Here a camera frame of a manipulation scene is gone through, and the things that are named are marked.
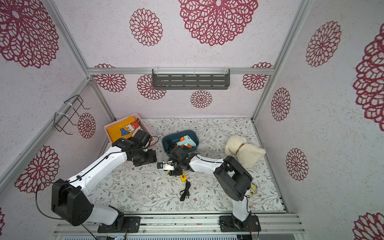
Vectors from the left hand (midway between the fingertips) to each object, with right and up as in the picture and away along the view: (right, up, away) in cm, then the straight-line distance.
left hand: (151, 161), depth 82 cm
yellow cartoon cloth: (-25, +18, +24) cm, 39 cm away
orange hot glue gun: (+16, +12, +21) cm, 29 cm away
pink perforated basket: (-15, +22, +29) cm, 40 cm away
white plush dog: (+55, +3, +5) cm, 56 cm away
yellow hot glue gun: (+17, -11, +6) cm, 21 cm away
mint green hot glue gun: (+20, +11, +19) cm, 29 cm away
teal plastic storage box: (+7, +10, +18) cm, 22 cm away
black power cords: (+18, -18, +1) cm, 26 cm away
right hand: (+8, -3, +8) cm, 12 cm away
